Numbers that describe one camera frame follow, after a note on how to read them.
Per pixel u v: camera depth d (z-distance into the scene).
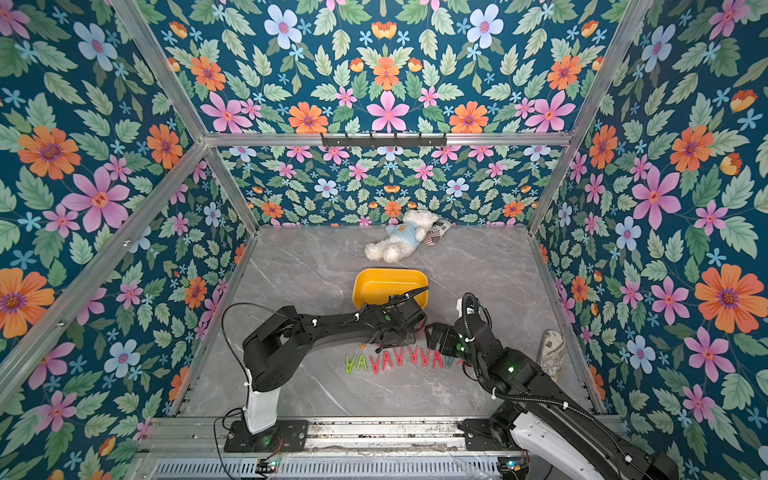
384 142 0.93
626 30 0.70
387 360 0.86
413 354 0.88
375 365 0.85
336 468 0.70
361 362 0.86
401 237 1.07
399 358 0.86
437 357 0.86
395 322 0.69
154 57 0.75
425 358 0.86
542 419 0.48
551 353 0.84
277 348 0.51
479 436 0.72
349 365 0.84
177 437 0.75
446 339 0.66
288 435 0.74
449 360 0.86
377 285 1.03
